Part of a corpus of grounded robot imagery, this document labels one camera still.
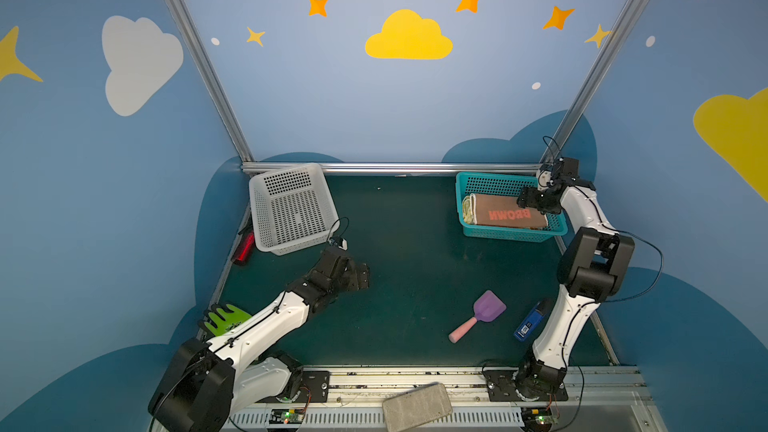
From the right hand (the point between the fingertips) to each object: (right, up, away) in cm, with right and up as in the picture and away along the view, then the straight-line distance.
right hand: (535, 198), depth 98 cm
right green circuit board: (-13, -55, -27) cm, 62 cm away
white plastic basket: (-86, -4, +13) cm, 87 cm away
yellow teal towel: (-21, -4, +6) cm, 22 cm away
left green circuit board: (-74, -54, -27) cm, 95 cm away
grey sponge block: (-43, -50, -29) cm, 72 cm away
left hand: (-58, -22, -13) cm, 63 cm away
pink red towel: (-13, -4, +6) cm, 15 cm away
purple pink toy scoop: (-20, -33, -10) cm, 40 cm away
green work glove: (-97, -35, -14) cm, 104 cm away
